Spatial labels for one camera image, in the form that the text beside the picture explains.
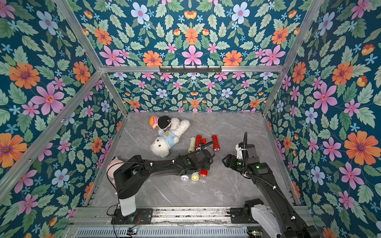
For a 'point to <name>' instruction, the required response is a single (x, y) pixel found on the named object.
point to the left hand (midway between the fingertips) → (211, 161)
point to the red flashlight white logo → (204, 141)
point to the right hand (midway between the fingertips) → (229, 159)
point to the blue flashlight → (185, 177)
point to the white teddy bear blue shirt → (160, 146)
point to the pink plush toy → (114, 164)
